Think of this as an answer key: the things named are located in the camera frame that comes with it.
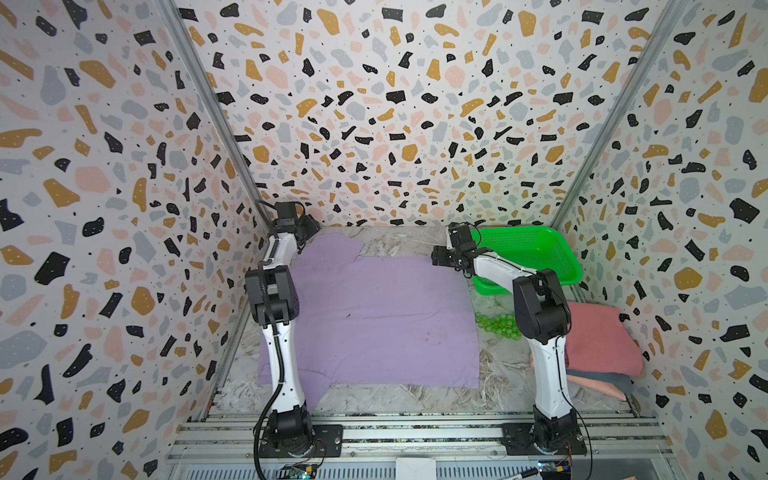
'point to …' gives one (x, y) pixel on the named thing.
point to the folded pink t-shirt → (599, 340)
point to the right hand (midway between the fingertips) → (436, 246)
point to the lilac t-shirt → (376, 321)
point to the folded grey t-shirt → (621, 380)
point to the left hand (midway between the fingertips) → (314, 217)
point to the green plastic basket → (532, 247)
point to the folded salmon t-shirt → (605, 387)
